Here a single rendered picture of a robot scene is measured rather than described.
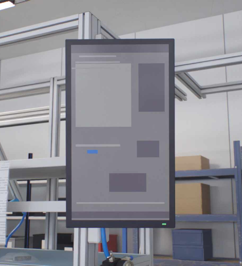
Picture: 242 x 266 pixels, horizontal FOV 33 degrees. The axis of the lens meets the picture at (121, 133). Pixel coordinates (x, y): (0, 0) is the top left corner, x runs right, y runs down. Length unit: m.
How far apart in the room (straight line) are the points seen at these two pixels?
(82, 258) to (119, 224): 0.30
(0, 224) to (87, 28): 0.78
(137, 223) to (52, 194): 1.07
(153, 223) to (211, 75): 3.94
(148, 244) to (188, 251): 2.46
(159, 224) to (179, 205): 3.20
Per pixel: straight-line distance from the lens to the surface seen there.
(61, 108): 2.82
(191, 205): 4.28
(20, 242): 5.40
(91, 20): 1.57
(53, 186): 2.14
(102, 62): 1.11
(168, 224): 1.13
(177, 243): 4.36
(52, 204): 1.56
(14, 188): 2.78
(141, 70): 1.11
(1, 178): 1.59
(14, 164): 1.69
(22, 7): 5.05
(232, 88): 2.37
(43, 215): 5.04
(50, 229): 2.14
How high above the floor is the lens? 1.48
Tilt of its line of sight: 11 degrees up
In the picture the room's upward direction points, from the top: straight up
